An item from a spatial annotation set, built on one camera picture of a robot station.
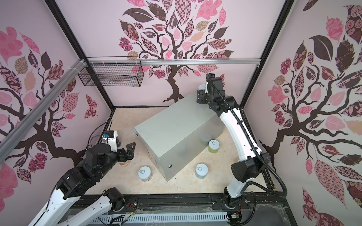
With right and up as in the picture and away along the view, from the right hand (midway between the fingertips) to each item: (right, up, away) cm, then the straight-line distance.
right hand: (205, 92), depth 75 cm
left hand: (-40, -28, -8) cm, 49 cm away
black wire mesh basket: (-62, +18, +20) cm, 67 cm away
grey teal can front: (-2, -45, +4) cm, 45 cm away
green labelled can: (+8, -33, +15) cm, 37 cm away
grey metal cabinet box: (-14, -23, -14) cm, 31 cm away
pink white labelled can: (-34, -47, +4) cm, 58 cm away
